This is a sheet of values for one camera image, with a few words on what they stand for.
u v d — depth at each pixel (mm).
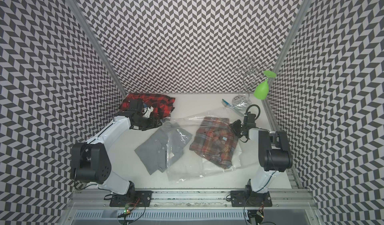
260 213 689
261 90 872
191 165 838
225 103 1136
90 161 438
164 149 872
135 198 701
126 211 667
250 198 646
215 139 887
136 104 710
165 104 1033
